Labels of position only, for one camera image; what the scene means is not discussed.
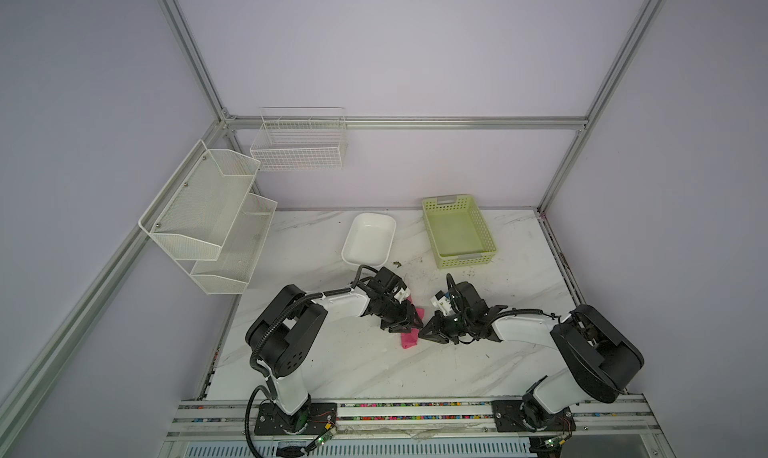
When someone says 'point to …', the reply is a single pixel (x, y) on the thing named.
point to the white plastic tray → (370, 239)
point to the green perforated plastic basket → (457, 232)
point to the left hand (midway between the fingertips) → (417, 329)
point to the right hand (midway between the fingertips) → (418, 335)
